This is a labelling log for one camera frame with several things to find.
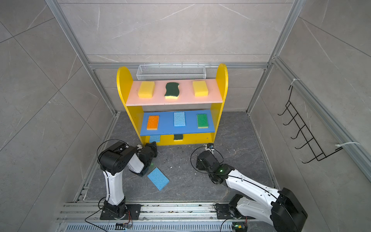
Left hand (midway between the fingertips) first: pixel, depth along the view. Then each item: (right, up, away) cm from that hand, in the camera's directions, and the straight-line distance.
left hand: (156, 137), depth 98 cm
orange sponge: (-1, +10, -5) cm, 12 cm away
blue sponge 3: (+4, -23, -14) cm, 27 cm away
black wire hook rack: (+78, +6, -30) cm, 84 cm away
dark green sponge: (+15, 0, +3) cm, 15 cm away
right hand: (+30, -11, -14) cm, 34 cm away
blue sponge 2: (-1, -1, +3) cm, 3 cm away
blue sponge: (+16, +13, -3) cm, 21 cm away
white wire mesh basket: (+10, +45, 0) cm, 46 cm away
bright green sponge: (+31, +11, -3) cm, 34 cm away
